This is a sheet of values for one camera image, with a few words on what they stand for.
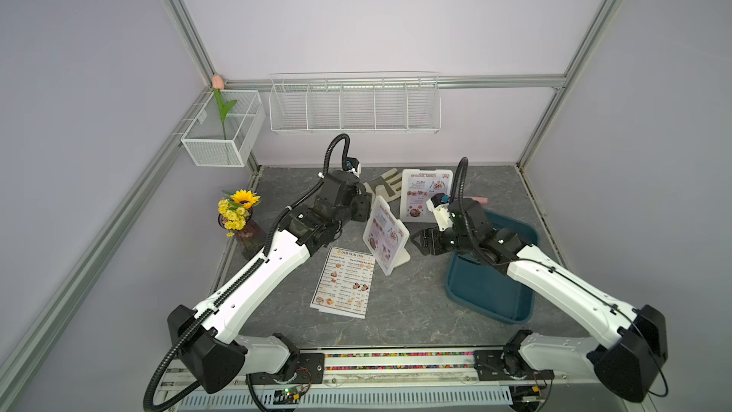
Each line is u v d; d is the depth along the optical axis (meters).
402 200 0.99
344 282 0.89
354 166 0.63
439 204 0.68
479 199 1.10
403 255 0.94
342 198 0.54
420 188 0.94
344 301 0.85
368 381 0.73
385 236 0.85
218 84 0.89
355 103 1.00
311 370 0.74
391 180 1.15
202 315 0.39
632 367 0.38
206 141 0.77
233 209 0.76
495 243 0.55
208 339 0.38
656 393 0.41
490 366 0.70
